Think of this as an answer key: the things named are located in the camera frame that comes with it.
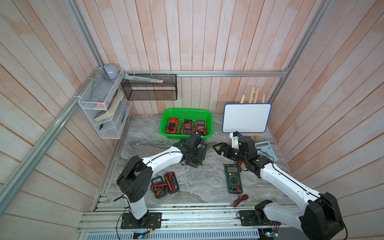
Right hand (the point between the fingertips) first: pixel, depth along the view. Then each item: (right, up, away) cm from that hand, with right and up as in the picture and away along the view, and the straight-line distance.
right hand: (217, 147), depth 82 cm
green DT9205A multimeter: (-13, -8, 0) cm, 16 cm away
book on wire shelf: (-58, +20, -4) cm, 62 cm away
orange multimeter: (-17, +12, +25) cm, 33 cm away
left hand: (-10, -4, +7) cm, 13 cm away
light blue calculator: (+35, -3, +16) cm, 39 cm away
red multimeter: (-28, +11, +20) cm, 36 cm away
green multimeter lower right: (+10, -18, +3) cm, 21 cm away
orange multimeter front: (-8, +13, +25) cm, 29 cm away
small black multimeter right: (-26, -20, 0) cm, 33 cm away
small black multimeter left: (-33, -22, -1) cm, 39 cm away
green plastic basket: (-24, +15, +32) cm, 42 cm away
